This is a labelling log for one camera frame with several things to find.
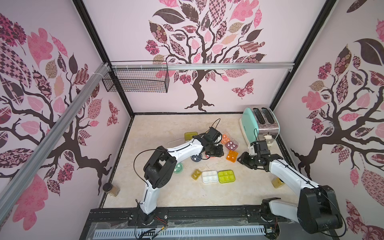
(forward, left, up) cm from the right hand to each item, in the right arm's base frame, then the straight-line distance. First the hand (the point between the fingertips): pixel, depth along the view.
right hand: (240, 158), depth 88 cm
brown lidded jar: (-17, +71, +2) cm, 73 cm away
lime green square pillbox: (-9, +9, -5) cm, 13 cm away
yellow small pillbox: (-7, +27, -5) cm, 29 cm away
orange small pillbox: (+18, +6, -6) cm, 20 cm away
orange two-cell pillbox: (+4, +3, -5) cm, 7 cm away
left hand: (+1, +11, +1) cm, 11 cm away
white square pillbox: (-9, +19, -5) cm, 21 cm away
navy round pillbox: (+4, +26, -5) cm, 27 cm away
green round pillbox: (-3, +38, -5) cm, 38 cm away
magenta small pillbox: (+13, +2, -6) cm, 14 cm away
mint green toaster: (+17, -13, +11) cm, 24 cm away
